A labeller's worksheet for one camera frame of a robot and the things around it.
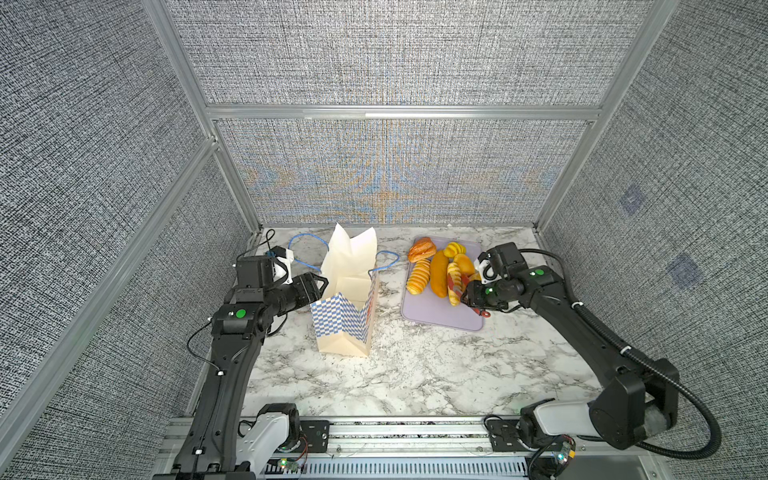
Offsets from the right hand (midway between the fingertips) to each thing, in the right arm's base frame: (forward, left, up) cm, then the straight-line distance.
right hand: (469, 291), depth 81 cm
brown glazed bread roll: (+25, +10, -12) cm, 29 cm away
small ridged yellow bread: (+23, -1, -10) cm, 25 cm away
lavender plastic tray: (+5, +9, -19) cm, 22 cm away
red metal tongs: (+3, +2, -3) cm, 5 cm away
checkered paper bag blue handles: (+10, +34, -3) cm, 35 cm away
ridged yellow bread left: (+14, +12, -13) cm, 22 cm away
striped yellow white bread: (+5, +3, -4) cm, 7 cm away
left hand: (-3, +38, +9) cm, 39 cm away
